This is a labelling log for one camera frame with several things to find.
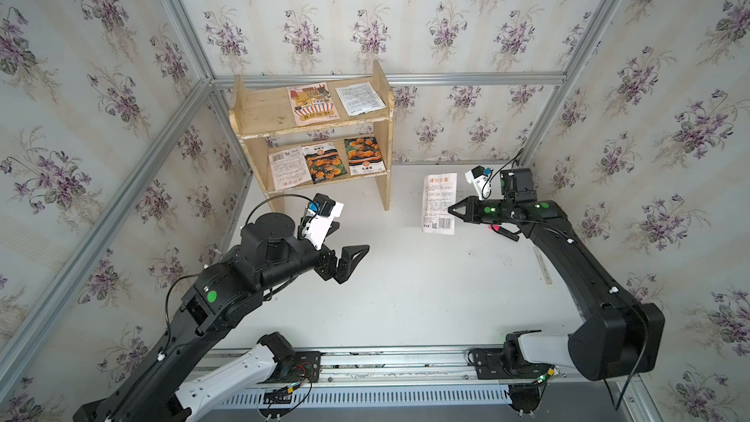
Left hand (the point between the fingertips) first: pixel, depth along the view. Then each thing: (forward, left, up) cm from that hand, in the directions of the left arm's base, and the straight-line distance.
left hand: (357, 240), depth 57 cm
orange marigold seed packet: (+36, +12, -14) cm, 41 cm away
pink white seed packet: (+22, -22, -12) cm, 33 cm away
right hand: (+17, -25, -13) cm, 33 cm away
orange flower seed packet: (+40, -1, -14) cm, 42 cm away
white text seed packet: (+34, +23, -14) cm, 43 cm away
